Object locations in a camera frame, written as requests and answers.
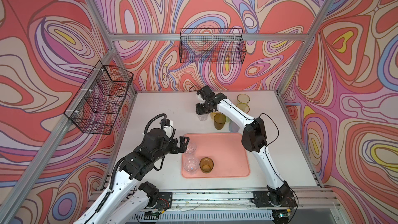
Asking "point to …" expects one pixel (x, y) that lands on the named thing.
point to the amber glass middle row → (213, 113)
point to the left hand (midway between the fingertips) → (183, 139)
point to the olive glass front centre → (219, 120)
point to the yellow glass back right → (243, 98)
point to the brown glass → (206, 165)
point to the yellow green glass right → (244, 107)
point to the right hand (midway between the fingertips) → (199, 114)
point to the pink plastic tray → (229, 158)
